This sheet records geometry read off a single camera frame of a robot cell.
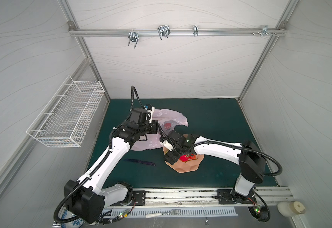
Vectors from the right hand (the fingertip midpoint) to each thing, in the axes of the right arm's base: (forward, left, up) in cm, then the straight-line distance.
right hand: (171, 150), depth 83 cm
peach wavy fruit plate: (-7, -9, -6) cm, 13 cm away
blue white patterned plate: (-37, +43, -5) cm, 57 cm away
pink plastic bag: (+13, +3, +11) cm, 17 cm away
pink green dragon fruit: (-4, -8, -1) cm, 9 cm away
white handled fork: (-29, -4, -8) cm, 31 cm away
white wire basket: (0, +53, +25) cm, 58 cm away
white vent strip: (-30, +14, -8) cm, 34 cm away
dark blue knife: (-5, +18, -9) cm, 20 cm away
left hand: (+9, +6, +16) cm, 19 cm away
